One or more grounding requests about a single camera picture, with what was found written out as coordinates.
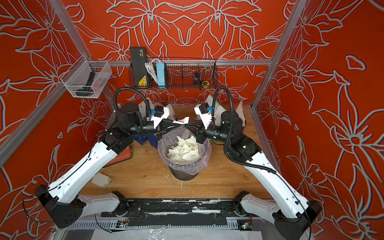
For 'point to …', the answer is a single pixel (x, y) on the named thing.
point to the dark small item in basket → (196, 78)
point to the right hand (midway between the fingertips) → (183, 125)
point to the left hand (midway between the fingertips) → (178, 122)
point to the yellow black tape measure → (205, 84)
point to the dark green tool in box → (87, 90)
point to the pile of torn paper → (186, 151)
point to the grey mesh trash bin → (181, 176)
